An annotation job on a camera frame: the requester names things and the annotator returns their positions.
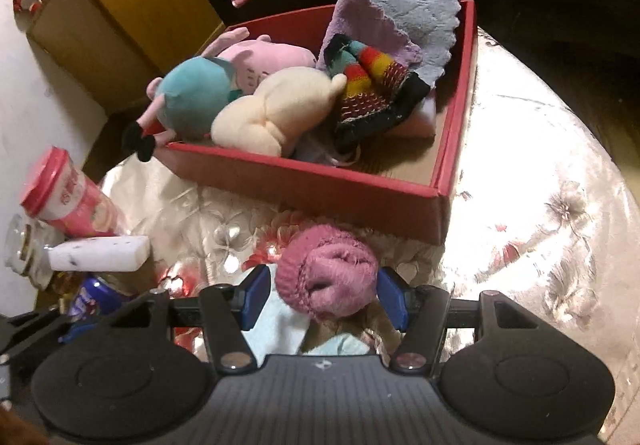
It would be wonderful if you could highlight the light blue cloth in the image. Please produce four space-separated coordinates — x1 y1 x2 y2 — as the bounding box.
243 264 371 365

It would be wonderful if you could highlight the pink knitted hat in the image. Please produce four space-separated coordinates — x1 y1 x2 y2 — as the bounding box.
274 224 380 321

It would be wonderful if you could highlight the pink pig plush toy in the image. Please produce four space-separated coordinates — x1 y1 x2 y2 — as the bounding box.
122 27 317 162

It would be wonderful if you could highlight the purple plush towel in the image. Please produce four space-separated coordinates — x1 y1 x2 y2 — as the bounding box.
321 0 461 87

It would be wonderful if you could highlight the clear glass jar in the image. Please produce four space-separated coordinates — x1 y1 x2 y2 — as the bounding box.
4 214 64 290

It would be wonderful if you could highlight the blue can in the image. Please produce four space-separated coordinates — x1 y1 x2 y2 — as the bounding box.
58 275 132 344

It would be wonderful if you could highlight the red cardboard box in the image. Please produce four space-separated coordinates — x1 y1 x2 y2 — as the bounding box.
155 0 477 245

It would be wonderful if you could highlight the pink lid drink cup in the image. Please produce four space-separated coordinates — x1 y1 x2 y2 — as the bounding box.
21 146 122 238

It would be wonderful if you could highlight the floral white tablecloth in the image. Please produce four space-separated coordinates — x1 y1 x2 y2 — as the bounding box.
101 32 639 444

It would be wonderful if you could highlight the cream plush toy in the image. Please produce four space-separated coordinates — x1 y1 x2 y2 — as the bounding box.
210 67 347 157

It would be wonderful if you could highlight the colourful striped knit sock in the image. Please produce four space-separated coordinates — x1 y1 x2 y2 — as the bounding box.
323 34 431 153

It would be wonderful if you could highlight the wooden corner cabinet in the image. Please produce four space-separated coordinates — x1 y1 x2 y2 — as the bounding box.
27 0 224 114

